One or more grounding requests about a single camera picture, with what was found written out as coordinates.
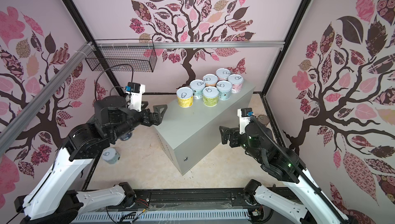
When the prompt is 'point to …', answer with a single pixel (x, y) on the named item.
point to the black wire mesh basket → (128, 54)
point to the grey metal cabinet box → (189, 134)
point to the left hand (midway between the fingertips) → (156, 107)
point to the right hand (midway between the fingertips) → (230, 125)
